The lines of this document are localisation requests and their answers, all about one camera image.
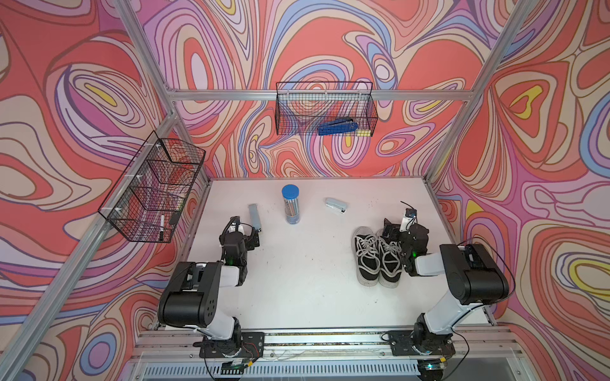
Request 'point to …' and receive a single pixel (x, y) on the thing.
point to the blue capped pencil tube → (290, 193)
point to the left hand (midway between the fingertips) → (243, 230)
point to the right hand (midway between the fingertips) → (397, 224)
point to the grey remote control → (255, 217)
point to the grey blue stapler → (336, 205)
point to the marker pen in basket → (162, 225)
